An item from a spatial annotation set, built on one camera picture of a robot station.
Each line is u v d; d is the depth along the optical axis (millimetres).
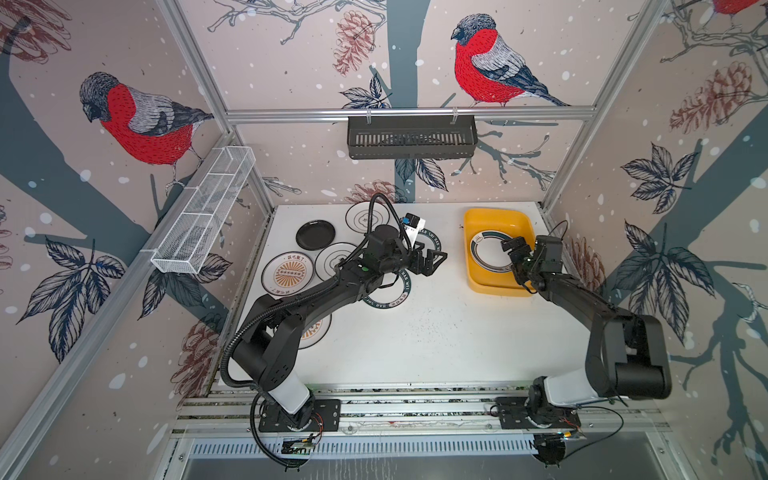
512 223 1131
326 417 733
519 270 819
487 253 1041
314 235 1113
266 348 445
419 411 753
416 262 714
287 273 1008
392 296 943
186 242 713
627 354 437
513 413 734
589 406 641
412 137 1041
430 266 717
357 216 1180
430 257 717
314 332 878
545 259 707
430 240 1102
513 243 853
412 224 715
